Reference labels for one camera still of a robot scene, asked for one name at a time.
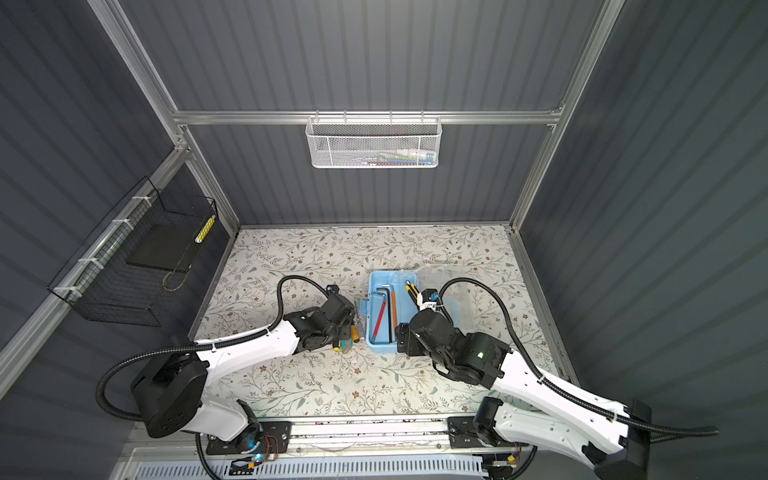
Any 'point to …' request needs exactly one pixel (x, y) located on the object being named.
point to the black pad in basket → (166, 246)
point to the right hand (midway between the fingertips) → (408, 333)
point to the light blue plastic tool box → (387, 304)
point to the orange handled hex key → (393, 307)
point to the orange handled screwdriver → (355, 334)
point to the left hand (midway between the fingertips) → (346, 323)
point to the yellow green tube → (205, 230)
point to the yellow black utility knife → (412, 292)
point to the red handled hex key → (381, 313)
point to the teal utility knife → (346, 345)
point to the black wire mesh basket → (122, 271)
